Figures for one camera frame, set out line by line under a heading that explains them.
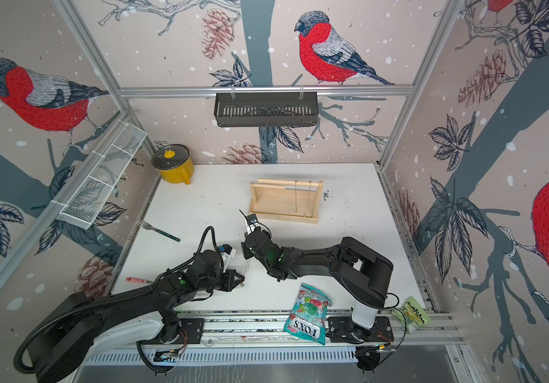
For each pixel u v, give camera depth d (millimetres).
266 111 1065
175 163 1070
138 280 839
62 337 410
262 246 636
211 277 694
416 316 761
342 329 729
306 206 1059
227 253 783
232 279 743
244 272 836
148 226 1001
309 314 740
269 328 757
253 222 728
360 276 457
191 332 731
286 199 1074
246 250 757
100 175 879
